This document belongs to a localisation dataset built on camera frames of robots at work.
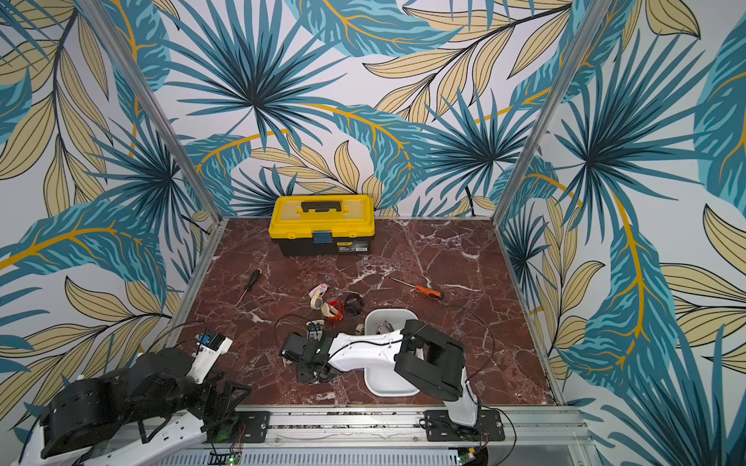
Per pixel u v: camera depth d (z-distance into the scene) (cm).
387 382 75
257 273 101
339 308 93
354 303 96
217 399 53
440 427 73
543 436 76
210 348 54
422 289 99
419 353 51
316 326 93
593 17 69
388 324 90
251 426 73
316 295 92
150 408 43
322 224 98
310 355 63
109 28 70
